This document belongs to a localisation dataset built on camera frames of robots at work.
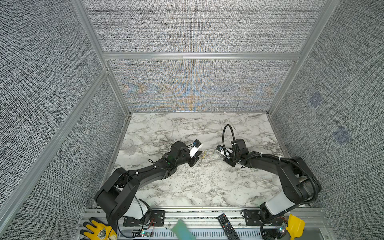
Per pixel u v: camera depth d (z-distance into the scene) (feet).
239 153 2.40
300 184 1.50
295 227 2.30
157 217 2.41
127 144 3.22
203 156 3.18
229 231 2.27
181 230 2.35
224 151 2.68
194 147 2.35
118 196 1.40
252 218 2.40
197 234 2.30
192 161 2.44
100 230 2.26
